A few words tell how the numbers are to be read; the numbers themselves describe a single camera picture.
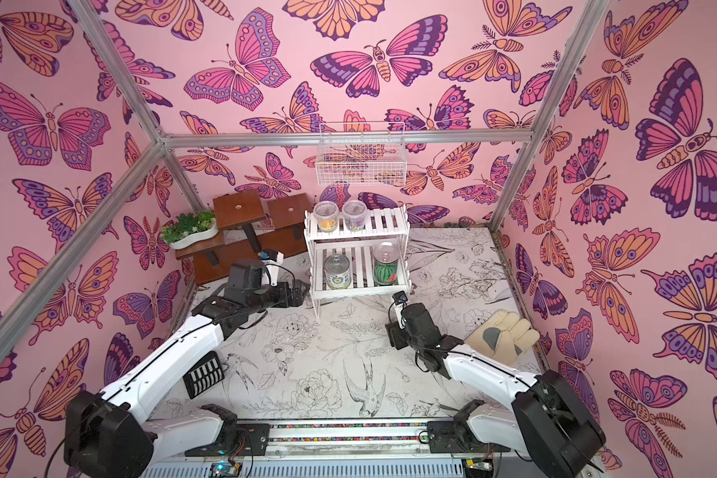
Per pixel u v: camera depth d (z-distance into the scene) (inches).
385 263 31.4
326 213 30.8
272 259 28.3
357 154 38.0
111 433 15.3
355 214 30.8
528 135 36.4
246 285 24.3
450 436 29.2
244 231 40.6
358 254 38.1
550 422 16.0
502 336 35.3
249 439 28.8
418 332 25.9
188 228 36.2
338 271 32.9
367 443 28.8
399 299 29.9
